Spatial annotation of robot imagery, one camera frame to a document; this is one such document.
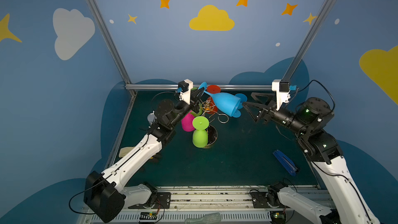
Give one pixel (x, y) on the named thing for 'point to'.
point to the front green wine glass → (200, 135)
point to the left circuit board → (148, 217)
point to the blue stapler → (286, 162)
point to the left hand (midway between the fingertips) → (200, 86)
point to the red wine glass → (213, 89)
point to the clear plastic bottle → (210, 218)
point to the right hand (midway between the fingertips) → (250, 97)
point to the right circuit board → (278, 216)
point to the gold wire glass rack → (207, 107)
